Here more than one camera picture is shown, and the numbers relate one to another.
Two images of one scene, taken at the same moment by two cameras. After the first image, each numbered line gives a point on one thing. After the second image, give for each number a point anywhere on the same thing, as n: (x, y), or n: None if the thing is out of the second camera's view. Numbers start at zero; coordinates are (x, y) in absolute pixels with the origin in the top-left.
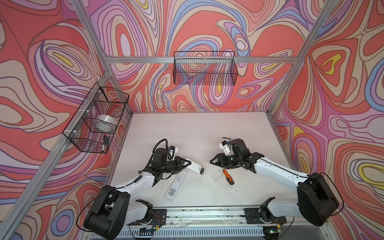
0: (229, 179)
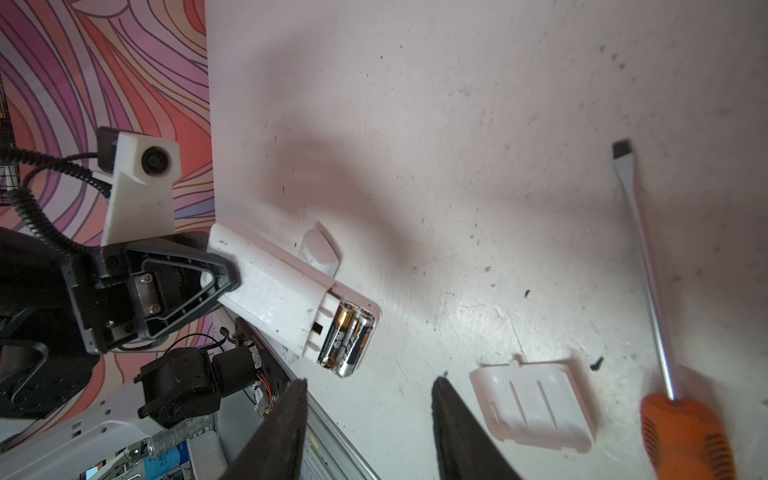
0: (682, 438)
